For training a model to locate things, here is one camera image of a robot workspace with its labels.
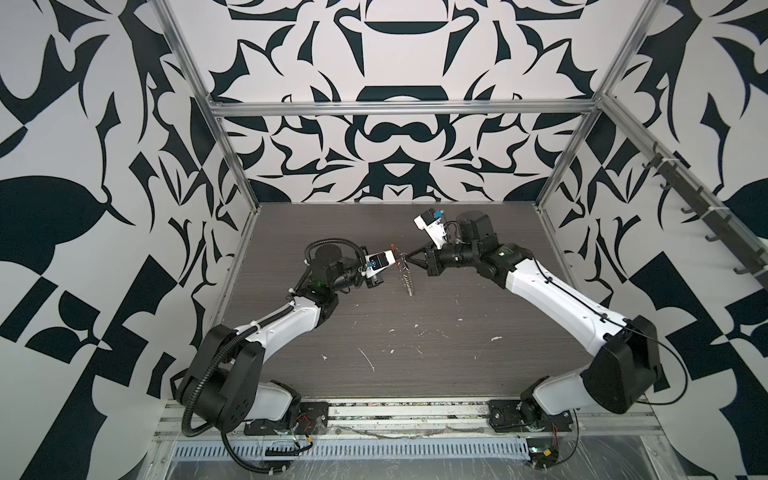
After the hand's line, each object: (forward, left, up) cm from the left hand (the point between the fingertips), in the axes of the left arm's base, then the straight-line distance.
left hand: (399, 245), depth 76 cm
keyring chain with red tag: (-4, -1, -3) cm, 5 cm away
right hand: (-3, -2, -1) cm, 4 cm away
